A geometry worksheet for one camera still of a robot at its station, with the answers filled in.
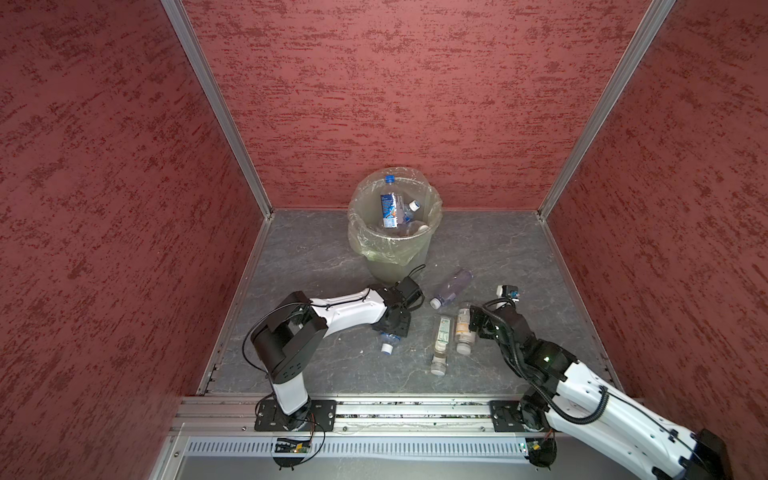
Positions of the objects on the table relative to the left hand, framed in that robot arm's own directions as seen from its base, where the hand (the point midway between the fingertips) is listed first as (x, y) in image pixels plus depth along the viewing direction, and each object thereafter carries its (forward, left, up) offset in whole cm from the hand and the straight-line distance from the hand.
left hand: (394, 332), depth 88 cm
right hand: (+1, -25, +9) cm, 26 cm away
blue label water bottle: (-4, +1, +2) cm, 5 cm away
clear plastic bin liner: (+14, +1, +25) cm, 28 cm away
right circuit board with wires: (-29, -36, -2) cm, 46 cm away
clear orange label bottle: (-2, -20, +3) cm, 20 cm away
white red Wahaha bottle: (+23, -6, +22) cm, 32 cm away
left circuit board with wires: (-29, +25, -5) cm, 39 cm away
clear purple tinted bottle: (+16, -20, +1) cm, 26 cm away
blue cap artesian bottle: (+31, +2, +24) cm, 39 cm away
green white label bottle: (-9, -13, +1) cm, 15 cm away
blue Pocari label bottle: (+34, -6, +19) cm, 40 cm away
